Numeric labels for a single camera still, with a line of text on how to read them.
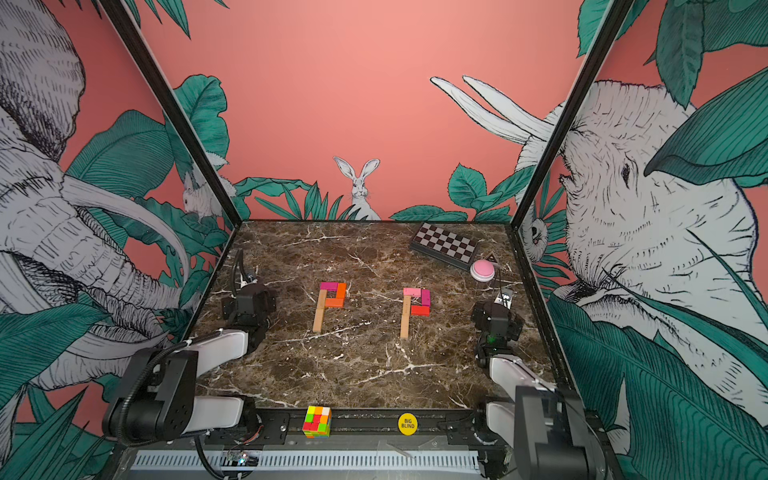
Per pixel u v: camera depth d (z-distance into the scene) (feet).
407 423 2.45
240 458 2.30
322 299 3.21
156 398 1.39
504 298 2.48
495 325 2.21
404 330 2.97
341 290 3.30
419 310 3.16
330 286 3.32
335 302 3.15
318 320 3.04
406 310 3.12
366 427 2.50
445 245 3.62
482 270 3.43
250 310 2.27
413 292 3.24
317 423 2.31
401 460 2.30
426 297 3.22
